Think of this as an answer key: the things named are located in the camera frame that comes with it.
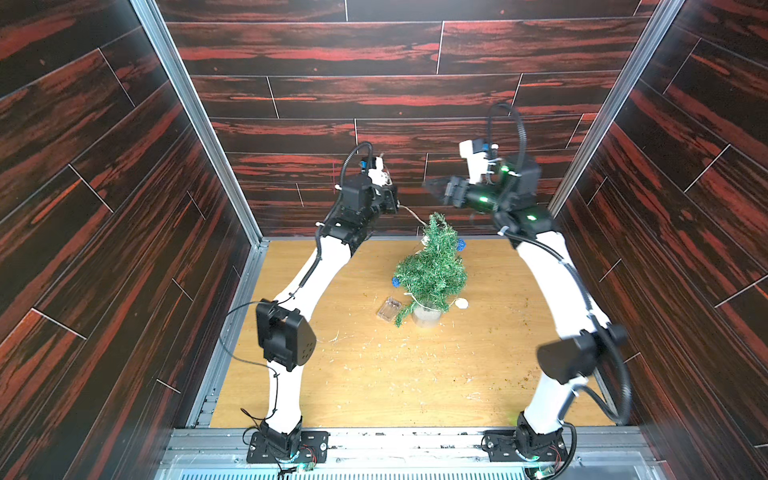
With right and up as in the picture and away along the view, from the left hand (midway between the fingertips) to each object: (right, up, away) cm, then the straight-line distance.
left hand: (397, 186), depth 80 cm
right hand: (+9, -1, -10) cm, 14 cm away
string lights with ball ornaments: (+17, -32, -1) cm, 36 cm away
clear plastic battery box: (-2, -36, +20) cm, 41 cm away
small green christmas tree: (+9, -25, -4) cm, 27 cm away
